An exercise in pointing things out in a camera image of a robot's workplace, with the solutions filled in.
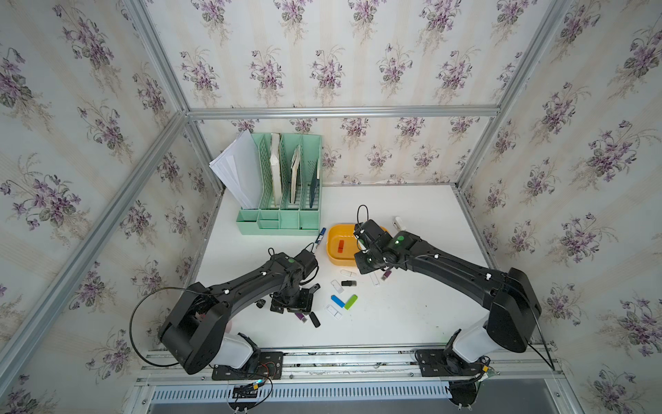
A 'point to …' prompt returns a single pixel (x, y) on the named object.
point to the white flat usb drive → (374, 279)
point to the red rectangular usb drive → (340, 247)
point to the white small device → (398, 224)
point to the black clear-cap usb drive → (349, 283)
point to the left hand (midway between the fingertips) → (302, 314)
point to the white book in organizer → (275, 165)
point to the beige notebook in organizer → (295, 164)
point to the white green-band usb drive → (349, 273)
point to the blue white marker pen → (320, 236)
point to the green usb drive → (351, 302)
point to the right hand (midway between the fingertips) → (363, 263)
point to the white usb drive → (337, 286)
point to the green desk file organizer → (290, 176)
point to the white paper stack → (239, 167)
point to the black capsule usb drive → (314, 319)
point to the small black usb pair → (260, 303)
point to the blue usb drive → (340, 304)
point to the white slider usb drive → (333, 311)
